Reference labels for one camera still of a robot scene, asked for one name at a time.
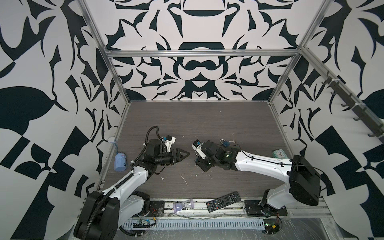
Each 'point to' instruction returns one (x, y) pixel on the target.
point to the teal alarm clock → (279, 154)
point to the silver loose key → (234, 141)
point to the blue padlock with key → (225, 143)
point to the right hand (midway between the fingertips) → (198, 160)
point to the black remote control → (223, 201)
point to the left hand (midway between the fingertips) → (187, 153)
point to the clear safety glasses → (178, 206)
